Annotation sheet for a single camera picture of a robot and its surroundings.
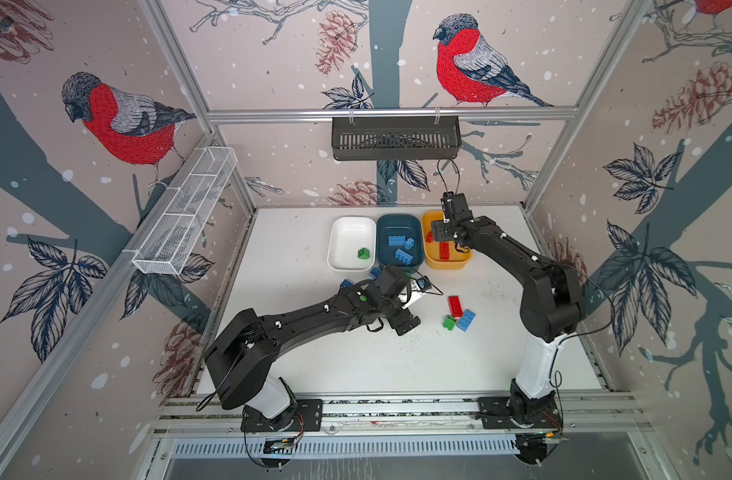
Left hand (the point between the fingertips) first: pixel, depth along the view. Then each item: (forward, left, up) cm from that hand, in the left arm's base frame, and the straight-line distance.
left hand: (410, 305), depth 80 cm
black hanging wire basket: (+59, +2, +15) cm, 61 cm away
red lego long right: (+5, -16, -11) cm, 20 cm away
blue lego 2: (+24, 0, -10) cm, 26 cm away
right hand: (+26, -14, +1) cm, 30 cm away
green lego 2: (-1, -13, -10) cm, 16 cm away
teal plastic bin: (+37, -4, -9) cm, 38 cm away
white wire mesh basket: (+11, +60, +18) cm, 64 cm away
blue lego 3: (+1, -18, -12) cm, 22 cm away
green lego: (+25, +13, -10) cm, 30 cm away
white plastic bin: (+31, +18, -12) cm, 37 cm away
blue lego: (+31, +2, -10) cm, 32 cm away
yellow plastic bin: (+27, -12, -11) cm, 32 cm away
